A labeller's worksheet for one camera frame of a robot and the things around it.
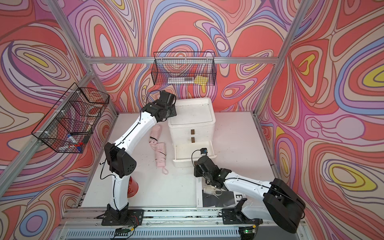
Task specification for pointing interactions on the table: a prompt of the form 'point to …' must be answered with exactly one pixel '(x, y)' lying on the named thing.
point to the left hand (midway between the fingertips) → (173, 111)
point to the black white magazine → (225, 199)
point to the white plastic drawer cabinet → (192, 129)
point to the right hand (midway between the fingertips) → (196, 169)
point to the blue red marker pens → (78, 144)
